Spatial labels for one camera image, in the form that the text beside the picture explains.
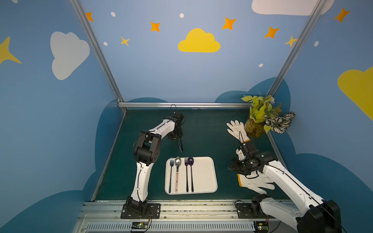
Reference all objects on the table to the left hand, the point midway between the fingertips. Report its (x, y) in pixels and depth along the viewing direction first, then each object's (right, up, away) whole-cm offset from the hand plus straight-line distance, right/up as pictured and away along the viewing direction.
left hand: (177, 135), depth 104 cm
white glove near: (+49, -26, -20) cm, 59 cm away
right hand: (+34, -16, -22) cm, 43 cm away
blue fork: (-3, -15, -11) cm, 19 cm away
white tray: (+18, -22, -17) cm, 33 cm away
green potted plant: (+56, +7, -2) cm, 57 cm away
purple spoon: (+10, -16, -13) cm, 23 cm away
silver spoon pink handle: (+1, -16, -13) cm, 21 cm away
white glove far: (+46, +4, +4) cm, 47 cm away
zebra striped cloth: (+63, +8, -19) cm, 66 cm away
